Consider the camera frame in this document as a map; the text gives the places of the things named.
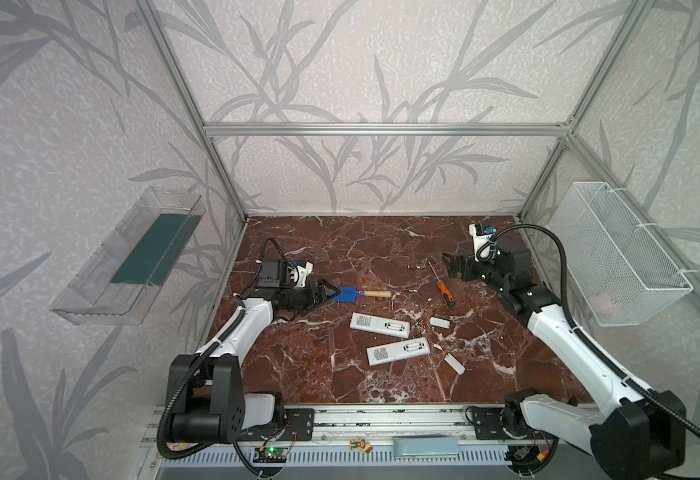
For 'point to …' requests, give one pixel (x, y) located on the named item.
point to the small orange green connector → (361, 445)
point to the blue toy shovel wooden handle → (351, 294)
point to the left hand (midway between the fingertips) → (334, 287)
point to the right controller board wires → (528, 458)
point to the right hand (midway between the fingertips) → (460, 242)
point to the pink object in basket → (601, 303)
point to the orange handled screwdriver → (446, 295)
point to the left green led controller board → (270, 455)
